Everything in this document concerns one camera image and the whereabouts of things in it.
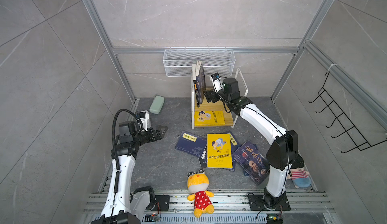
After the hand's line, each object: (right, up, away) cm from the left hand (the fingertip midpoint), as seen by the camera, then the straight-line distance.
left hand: (159, 126), depth 76 cm
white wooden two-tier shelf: (+25, +11, +12) cm, 29 cm away
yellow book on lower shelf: (+28, +3, +27) cm, 39 cm away
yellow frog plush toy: (+20, -28, -3) cm, 34 cm away
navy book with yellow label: (+16, -13, +18) cm, 27 cm away
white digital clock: (-5, +4, -8) cm, 10 cm away
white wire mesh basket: (+7, +41, +25) cm, 49 cm away
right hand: (+27, +22, +9) cm, 36 cm away
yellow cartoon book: (+33, -16, +11) cm, 38 cm away
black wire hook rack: (+86, 0, -12) cm, 86 cm away
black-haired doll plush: (+73, -27, 0) cm, 77 cm away
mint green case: (-11, +12, +36) cm, 39 cm away
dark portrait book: (+51, -21, +8) cm, 56 cm away
